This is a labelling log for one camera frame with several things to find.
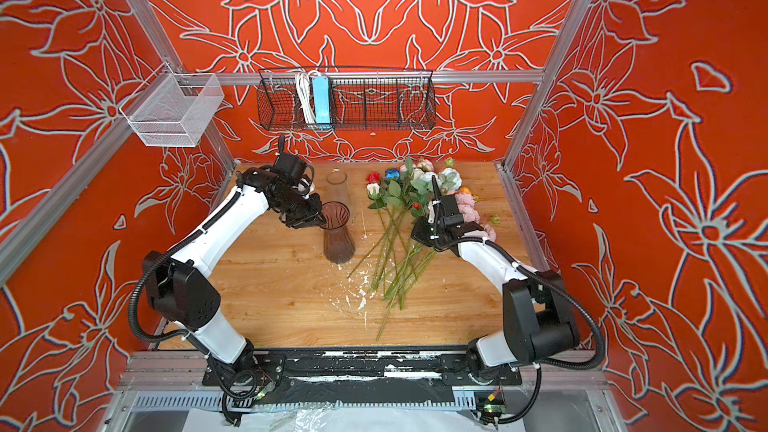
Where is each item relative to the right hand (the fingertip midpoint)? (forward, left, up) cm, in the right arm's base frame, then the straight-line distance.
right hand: (407, 230), depth 88 cm
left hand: (-1, +23, +9) cm, 25 cm away
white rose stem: (+21, +11, -6) cm, 24 cm away
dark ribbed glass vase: (0, +22, -6) cm, 23 cm away
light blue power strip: (+32, +25, +25) cm, 47 cm away
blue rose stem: (+28, +4, -5) cm, 29 cm away
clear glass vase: (+12, +21, +6) cm, 25 cm away
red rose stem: (+27, +11, -6) cm, 30 cm away
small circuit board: (-43, -18, -11) cm, 47 cm away
